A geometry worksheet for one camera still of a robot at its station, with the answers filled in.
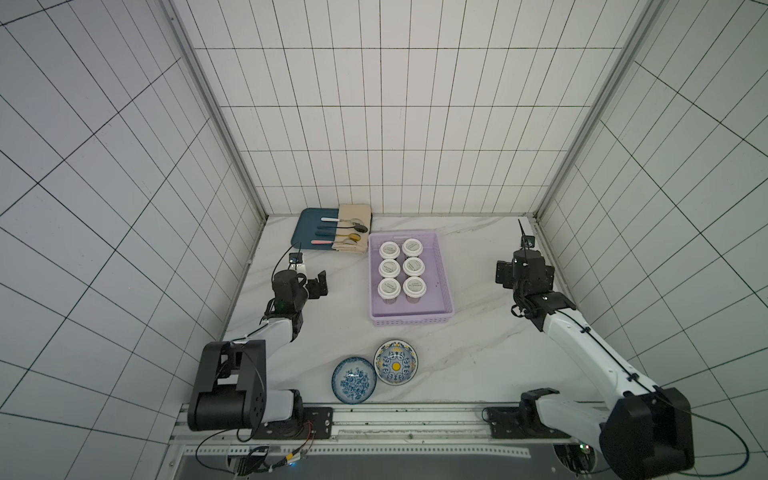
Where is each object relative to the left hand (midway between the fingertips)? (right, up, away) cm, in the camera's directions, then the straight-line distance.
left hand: (309, 276), depth 93 cm
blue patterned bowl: (+16, -27, -13) cm, 34 cm away
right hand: (+61, +5, -9) cm, 62 cm away
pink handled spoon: (+10, +10, +18) cm, 23 cm away
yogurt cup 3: (+33, +3, +3) cm, 34 cm away
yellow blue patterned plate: (+27, -23, -11) cm, 37 cm away
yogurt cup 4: (+25, -4, -2) cm, 26 cm away
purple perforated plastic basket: (+42, -9, +2) cm, 43 cm away
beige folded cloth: (+9, +23, +26) cm, 36 cm away
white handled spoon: (+12, +19, +24) cm, 33 cm away
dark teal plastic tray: (-8, +17, +26) cm, 32 cm away
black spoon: (+13, +17, +23) cm, 31 cm away
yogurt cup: (+34, +9, +8) cm, 36 cm away
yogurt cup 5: (+33, -3, -2) cm, 34 cm away
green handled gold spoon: (+11, +13, +20) cm, 27 cm away
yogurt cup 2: (+26, +2, +3) cm, 26 cm away
